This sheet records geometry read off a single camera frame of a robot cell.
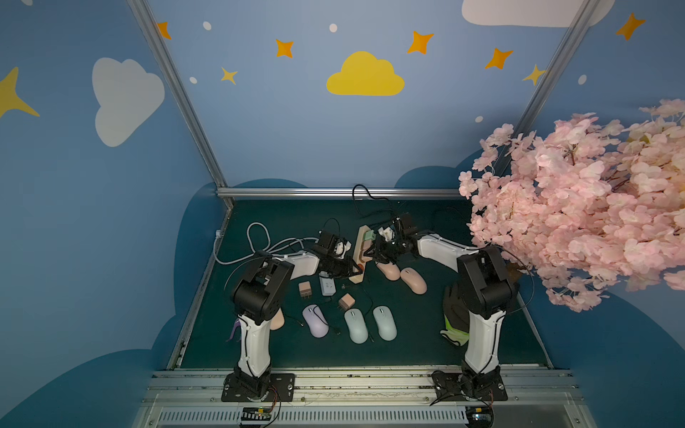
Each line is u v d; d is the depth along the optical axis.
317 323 0.84
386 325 0.84
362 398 0.74
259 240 1.08
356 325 0.84
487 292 0.54
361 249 0.99
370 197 1.14
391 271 0.98
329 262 0.85
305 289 0.93
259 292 0.52
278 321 0.86
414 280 0.95
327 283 0.92
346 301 0.89
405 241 0.79
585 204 0.55
